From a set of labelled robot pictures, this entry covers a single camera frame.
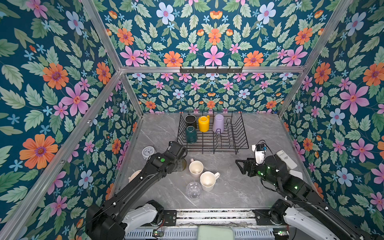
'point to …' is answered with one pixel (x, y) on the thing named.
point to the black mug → (190, 120)
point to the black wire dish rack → (212, 130)
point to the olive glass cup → (184, 164)
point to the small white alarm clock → (147, 151)
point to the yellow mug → (203, 122)
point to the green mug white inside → (191, 134)
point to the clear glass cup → (193, 189)
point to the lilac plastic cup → (218, 123)
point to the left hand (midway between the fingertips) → (179, 162)
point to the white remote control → (285, 158)
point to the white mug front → (207, 180)
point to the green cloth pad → (215, 232)
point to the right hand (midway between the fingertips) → (241, 159)
